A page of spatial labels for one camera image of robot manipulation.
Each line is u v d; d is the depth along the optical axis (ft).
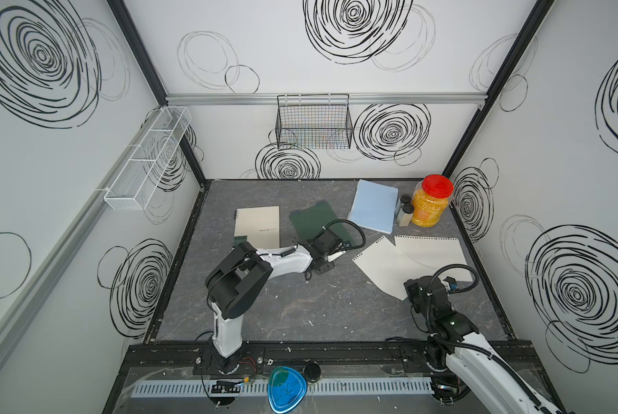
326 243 2.42
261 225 3.45
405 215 3.25
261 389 2.28
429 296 2.07
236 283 1.59
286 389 2.01
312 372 2.07
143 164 2.35
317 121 3.16
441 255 3.17
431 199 3.14
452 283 2.49
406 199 3.32
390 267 3.11
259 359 2.40
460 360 1.95
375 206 3.57
